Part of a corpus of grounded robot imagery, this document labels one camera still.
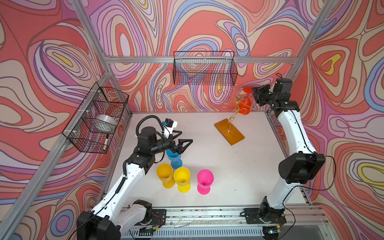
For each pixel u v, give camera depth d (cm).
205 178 77
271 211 64
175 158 80
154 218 72
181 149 63
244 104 87
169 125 61
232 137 104
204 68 96
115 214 41
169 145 64
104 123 70
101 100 74
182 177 78
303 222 75
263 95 71
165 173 77
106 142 72
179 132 73
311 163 50
